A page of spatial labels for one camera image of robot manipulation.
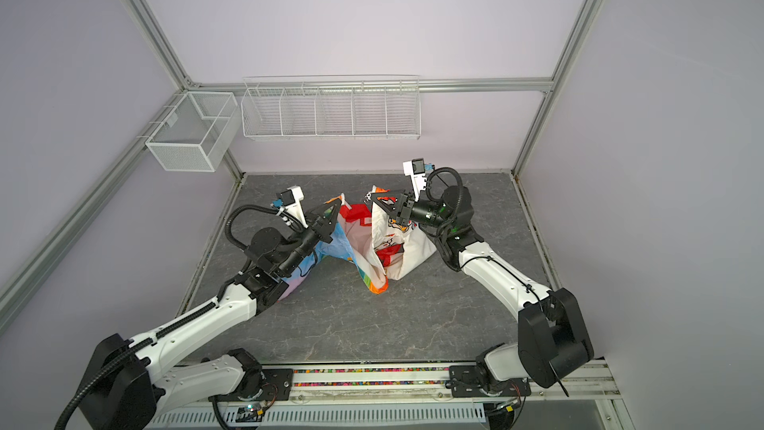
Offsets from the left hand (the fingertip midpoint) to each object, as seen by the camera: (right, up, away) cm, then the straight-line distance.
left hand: (343, 205), depth 70 cm
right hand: (+7, +1, -3) cm, 7 cm away
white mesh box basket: (-55, +25, +32) cm, 69 cm away
